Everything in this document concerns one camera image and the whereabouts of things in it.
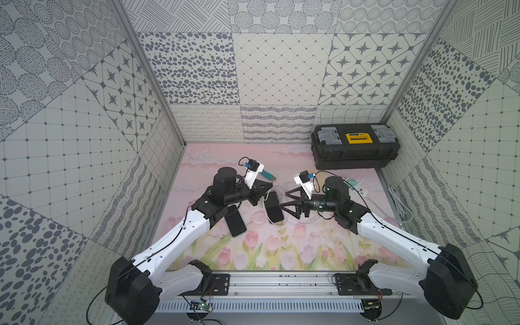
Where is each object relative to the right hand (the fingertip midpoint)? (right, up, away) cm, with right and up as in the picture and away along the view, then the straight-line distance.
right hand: (284, 201), depth 73 cm
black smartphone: (-21, -12, +17) cm, 30 cm away
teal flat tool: (-6, +7, +33) cm, 34 cm away
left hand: (-6, +9, -1) cm, 11 cm away
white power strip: (+39, +1, +25) cm, 46 cm away
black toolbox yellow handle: (+39, +22, +27) cm, 52 cm away
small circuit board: (-30, -36, -3) cm, 47 cm away
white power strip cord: (+58, -7, +22) cm, 63 cm away
